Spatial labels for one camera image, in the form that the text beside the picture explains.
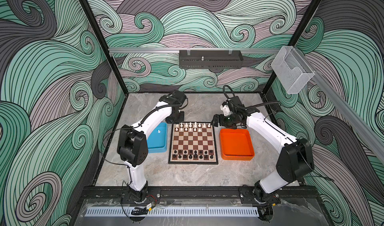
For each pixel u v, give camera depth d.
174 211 0.70
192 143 0.90
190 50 0.93
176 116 0.76
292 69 0.79
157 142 0.94
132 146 0.47
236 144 0.92
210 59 0.95
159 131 0.95
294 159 0.43
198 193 0.75
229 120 0.73
